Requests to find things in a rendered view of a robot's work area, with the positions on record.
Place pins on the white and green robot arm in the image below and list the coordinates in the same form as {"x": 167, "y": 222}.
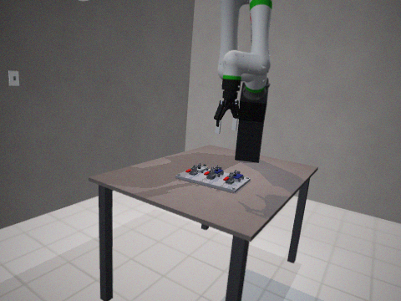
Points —
{"x": 236, "y": 66}

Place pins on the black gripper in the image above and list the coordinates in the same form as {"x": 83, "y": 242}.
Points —
{"x": 227, "y": 104}

